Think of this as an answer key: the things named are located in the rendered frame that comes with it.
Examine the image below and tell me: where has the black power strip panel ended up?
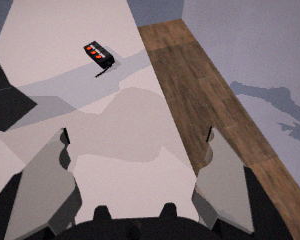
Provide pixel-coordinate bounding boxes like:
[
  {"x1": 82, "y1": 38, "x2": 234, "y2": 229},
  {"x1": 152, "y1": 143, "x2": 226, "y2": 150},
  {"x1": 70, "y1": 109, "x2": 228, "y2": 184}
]
[{"x1": 83, "y1": 41, "x2": 115, "y2": 74}]

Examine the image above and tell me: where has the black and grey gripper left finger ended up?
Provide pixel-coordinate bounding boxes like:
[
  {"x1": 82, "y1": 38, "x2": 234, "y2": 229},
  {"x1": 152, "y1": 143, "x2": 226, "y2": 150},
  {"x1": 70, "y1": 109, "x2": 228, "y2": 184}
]
[{"x1": 0, "y1": 128, "x2": 82, "y2": 240}]

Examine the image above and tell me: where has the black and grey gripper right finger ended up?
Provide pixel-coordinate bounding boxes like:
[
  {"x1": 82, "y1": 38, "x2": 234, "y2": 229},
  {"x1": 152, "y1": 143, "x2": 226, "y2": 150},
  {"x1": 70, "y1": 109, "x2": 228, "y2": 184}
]
[{"x1": 191, "y1": 126, "x2": 294, "y2": 240}]

